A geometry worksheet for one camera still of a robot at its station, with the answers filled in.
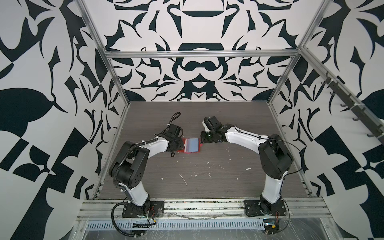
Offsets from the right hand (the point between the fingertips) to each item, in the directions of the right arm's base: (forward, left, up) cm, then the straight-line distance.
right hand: (200, 136), depth 93 cm
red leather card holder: (-3, +6, -6) cm, 9 cm away
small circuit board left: (-44, +33, -9) cm, 55 cm away
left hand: (-1, +14, -5) cm, 15 cm away
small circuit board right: (-44, -32, -8) cm, 55 cm away
